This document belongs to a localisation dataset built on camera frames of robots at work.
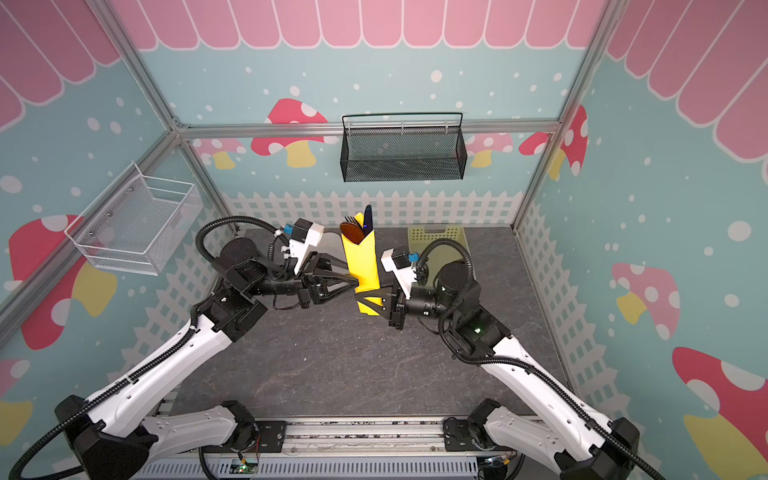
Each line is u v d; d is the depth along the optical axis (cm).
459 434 74
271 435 74
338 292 52
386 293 53
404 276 52
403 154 92
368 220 49
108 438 39
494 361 46
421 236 113
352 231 48
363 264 53
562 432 40
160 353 44
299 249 50
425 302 53
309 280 50
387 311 55
